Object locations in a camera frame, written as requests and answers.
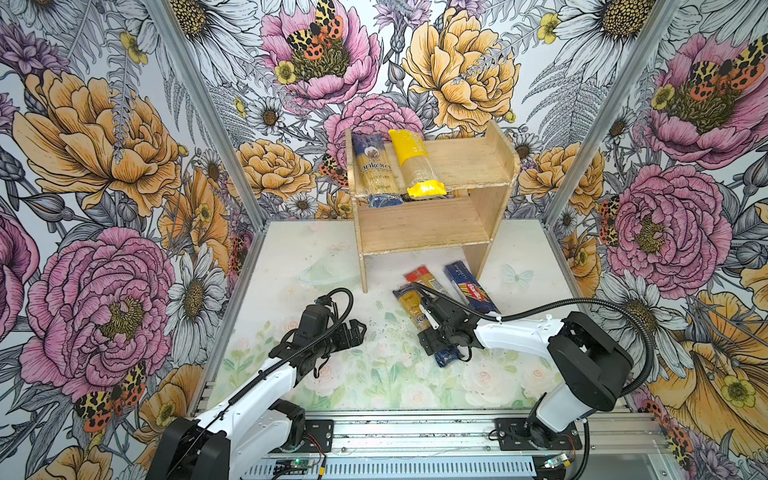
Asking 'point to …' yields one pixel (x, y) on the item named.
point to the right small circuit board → (559, 460)
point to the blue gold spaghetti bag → (410, 300)
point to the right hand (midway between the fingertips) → (437, 344)
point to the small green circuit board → (292, 466)
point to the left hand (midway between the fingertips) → (352, 340)
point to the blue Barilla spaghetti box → (467, 287)
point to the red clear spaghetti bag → (423, 275)
